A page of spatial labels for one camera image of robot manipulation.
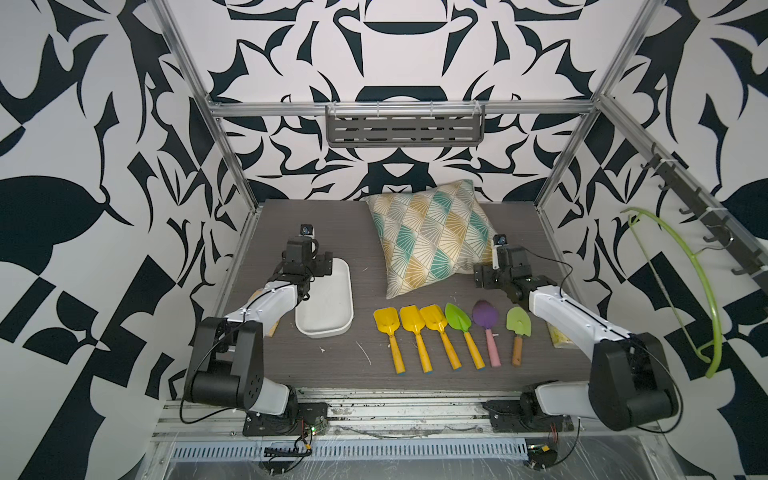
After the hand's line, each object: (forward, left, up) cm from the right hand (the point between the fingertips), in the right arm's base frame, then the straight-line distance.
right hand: (494, 266), depth 91 cm
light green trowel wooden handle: (-14, -6, -8) cm, 18 cm away
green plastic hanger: (-29, -30, +21) cm, 46 cm away
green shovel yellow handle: (-14, +12, -8) cm, 20 cm away
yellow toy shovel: (-14, +32, -8) cm, 36 cm away
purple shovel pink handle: (-11, +3, -9) cm, 14 cm away
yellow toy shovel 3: (-13, +18, -7) cm, 24 cm away
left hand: (+4, +57, +2) cm, 57 cm away
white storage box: (-11, +49, -5) cm, 51 cm away
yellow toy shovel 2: (-14, +25, -7) cm, 29 cm away
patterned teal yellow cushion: (+7, +19, +7) cm, 21 cm away
